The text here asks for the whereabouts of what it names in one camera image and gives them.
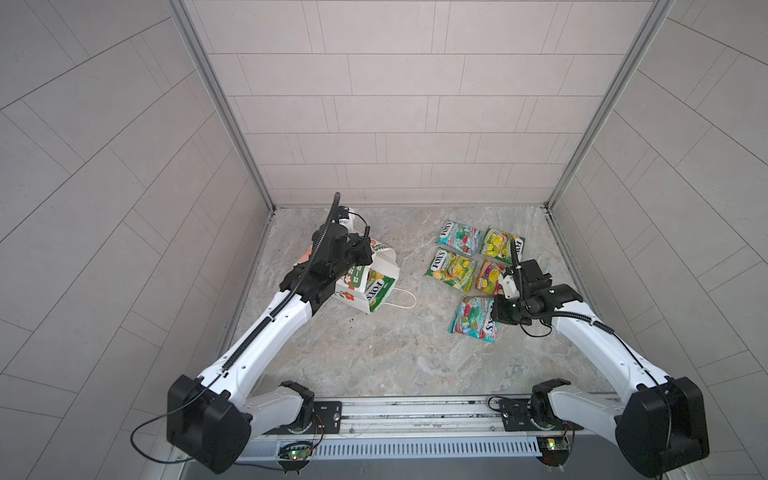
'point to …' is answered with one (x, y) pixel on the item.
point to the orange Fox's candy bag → (488, 278)
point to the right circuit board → (553, 450)
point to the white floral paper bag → (350, 287)
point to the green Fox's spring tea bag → (452, 268)
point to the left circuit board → (297, 454)
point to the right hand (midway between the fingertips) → (489, 313)
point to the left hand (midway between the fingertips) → (377, 234)
